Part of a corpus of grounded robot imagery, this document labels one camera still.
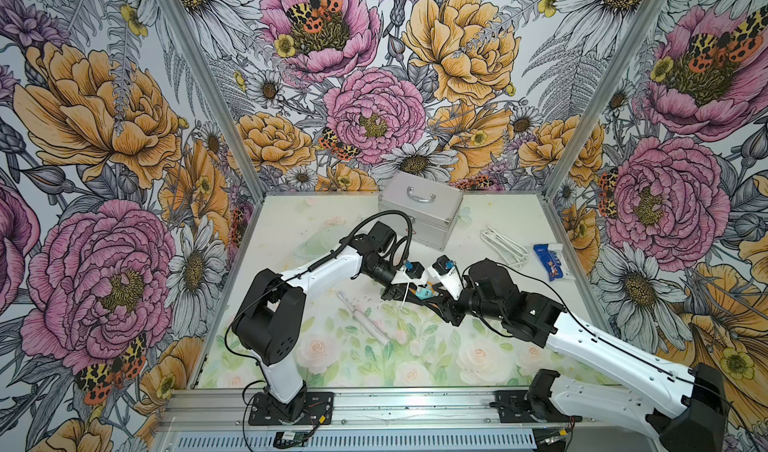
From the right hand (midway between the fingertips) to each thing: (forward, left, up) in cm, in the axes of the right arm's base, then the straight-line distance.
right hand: (432, 301), depth 74 cm
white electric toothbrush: (0, +15, -16) cm, 22 cm away
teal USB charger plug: (+2, +2, +1) cm, 3 cm away
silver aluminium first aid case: (+34, -4, -2) cm, 34 cm away
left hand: (+3, +3, -4) cm, 5 cm away
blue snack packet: (+20, -42, -16) cm, 49 cm away
